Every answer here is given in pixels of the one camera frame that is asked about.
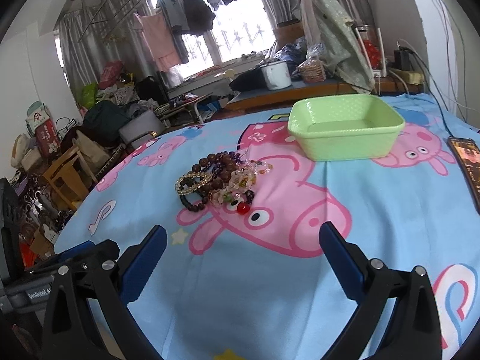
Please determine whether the black charging cable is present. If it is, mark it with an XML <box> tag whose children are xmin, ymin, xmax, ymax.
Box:
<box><xmin>406</xmin><ymin>46</ymin><xmax>457</xmax><ymax>137</ymax></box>

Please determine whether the bag of crackers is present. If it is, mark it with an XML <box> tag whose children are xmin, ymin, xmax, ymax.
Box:
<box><xmin>297</xmin><ymin>58</ymin><xmax>326</xmax><ymax>84</ymax></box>

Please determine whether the Peppa Pig blue bedsheet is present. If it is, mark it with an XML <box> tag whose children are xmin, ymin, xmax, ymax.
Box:
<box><xmin>55</xmin><ymin>95</ymin><xmax>479</xmax><ymax>359</ymax></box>

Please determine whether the grey storage box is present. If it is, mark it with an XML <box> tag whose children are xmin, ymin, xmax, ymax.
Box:
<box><xmin>119</xmin><ymin>110</ymin><xmax>166</xmax><ymax>149</ymax></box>

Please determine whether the wooden desk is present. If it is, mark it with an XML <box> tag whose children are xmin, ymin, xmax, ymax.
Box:
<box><xmin>224</xmin><ymin>76</ymin><xmax>425</xmax><ymax>111</ymax></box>

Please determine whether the green dotted cloth cover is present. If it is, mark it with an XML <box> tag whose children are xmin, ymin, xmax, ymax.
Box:
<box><xmin>300</xmin><ymin>0</ymin><xmax>374</xmax><ymax>94</ymax></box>

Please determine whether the pink hanging garment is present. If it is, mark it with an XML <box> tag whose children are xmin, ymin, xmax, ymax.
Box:
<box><xmin>135</xmin><ymin>13</ymin><xmax>181</xmax><ymax>72</ymax></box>

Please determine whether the smartphone with lit screen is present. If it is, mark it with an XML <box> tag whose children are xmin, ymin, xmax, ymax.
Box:
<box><xmin>448</xmin><ymin>137</ymin><xmax>480</xmax><ymax>211</ymax></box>

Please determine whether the light green plastic basket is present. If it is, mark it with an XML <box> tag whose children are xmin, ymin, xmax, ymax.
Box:
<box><xmin>287</xmin><ymin>94</ymin><xmax>405</xmax><ymax>162</ymax></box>

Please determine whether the dark hanging jacket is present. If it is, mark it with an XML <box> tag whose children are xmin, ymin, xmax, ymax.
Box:
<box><xmin>183</xmin><ymin>0</ymin><xmax>216</xmax><ymax>37</ymax></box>

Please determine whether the black red bead bracelet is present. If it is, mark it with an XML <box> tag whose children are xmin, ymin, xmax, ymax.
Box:
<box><xmin>178</xmin><ymin>188</ymin><xmax>257</xmax><ymax>216</ymax></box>

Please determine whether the gold black bead bracelet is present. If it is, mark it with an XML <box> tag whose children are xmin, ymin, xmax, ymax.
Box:
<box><xmin>174</xmin><ymin>170</ymin><xmax>214</xmax><ymax>197</ymax></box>

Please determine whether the white enamel mug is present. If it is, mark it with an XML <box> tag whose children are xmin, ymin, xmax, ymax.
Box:
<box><xmin>260</xmin><ymin>61</ymin><xmax>291</xmax><ymax>90</ymax></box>

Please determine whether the black power adapter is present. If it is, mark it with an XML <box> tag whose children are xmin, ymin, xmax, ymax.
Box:
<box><xmin>394</xmin><ymin>47</ymin><xmax>411</xmax><ymax>71</ymax></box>

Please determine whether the yellow wooden chair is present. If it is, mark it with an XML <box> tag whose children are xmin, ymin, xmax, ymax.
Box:
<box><xmin>43</xmin><ymin>145</ymin><xmax>98</xmax><ymax>211</ymax></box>

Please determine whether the white wifi router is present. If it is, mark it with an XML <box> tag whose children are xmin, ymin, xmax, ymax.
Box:
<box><xmin>354</xmin><ymin>24</ymin><xmax>387</xmax><ymax>78</ymax></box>

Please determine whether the red snack package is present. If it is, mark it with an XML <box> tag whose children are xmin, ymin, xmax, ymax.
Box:
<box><xmin>35</xmin><ymin>119</ymin><xmax>60</xmax><ymax>158</ymax></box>

